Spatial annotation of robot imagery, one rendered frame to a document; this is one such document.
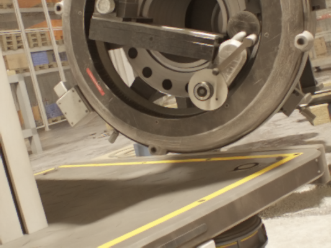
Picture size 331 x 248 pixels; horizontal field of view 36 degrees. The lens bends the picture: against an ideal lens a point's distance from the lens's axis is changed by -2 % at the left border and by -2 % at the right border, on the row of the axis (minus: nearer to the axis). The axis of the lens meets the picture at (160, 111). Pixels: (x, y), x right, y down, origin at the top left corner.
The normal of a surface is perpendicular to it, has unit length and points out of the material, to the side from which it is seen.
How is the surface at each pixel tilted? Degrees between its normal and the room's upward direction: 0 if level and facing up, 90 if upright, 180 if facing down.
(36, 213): 90
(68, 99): 90
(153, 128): 90
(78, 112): 90
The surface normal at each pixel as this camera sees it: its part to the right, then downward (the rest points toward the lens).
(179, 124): -0.42, 0.16
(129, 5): 0.90, 0.22
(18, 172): 0.62, -0.11
